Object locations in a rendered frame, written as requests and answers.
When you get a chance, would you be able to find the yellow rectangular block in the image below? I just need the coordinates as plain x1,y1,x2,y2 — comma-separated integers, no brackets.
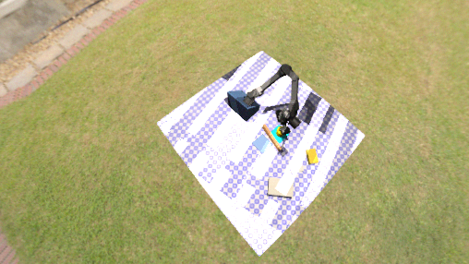
306,149,319,164

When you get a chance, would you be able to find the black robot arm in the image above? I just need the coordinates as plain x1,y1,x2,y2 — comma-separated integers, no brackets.
243,64,302,128

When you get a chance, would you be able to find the brown wooden bar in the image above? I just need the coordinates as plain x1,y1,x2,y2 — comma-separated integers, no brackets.
262,124,282,151

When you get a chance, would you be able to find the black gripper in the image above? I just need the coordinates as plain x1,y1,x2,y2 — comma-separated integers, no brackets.
275,109,291,135

